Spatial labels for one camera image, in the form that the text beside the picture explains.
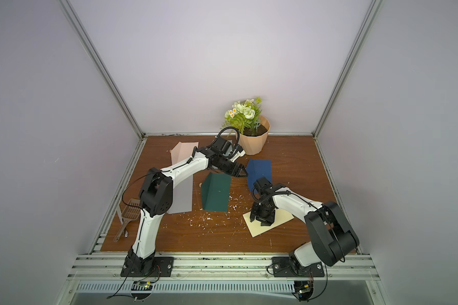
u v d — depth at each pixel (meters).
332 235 0.43
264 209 0.73
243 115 0.88
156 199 0.55
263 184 0.73
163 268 0.73
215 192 0.94
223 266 0.75
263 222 0.76
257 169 1.04
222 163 0.81
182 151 1.15
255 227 0.81
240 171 0.83
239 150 0.87
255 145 1.01
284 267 0.72
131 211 0.89
